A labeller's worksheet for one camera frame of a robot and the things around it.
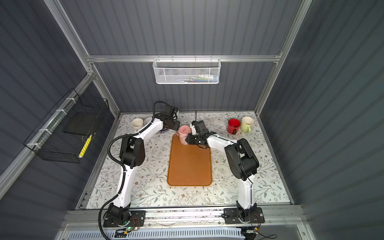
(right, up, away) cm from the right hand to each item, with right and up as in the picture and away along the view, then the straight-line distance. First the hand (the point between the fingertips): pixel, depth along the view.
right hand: (188, 140), depth 97 cm
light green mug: (+40, +11, +6) cm, 42 cm away
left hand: (-9, +10, +9) cm, 16 cm away
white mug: (-37, +11, +9) cm, 40 cm away
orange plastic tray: (+1, -15, -5) cm, 16 cm away
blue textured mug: (-29, +13, +6) cm, 32 cm away
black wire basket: (-60, +5, -25) cm, 65 cm away
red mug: (+33, +10, +12) cm, 36 cm away
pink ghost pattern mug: (-3, +4, -3) cm, 6 cm away
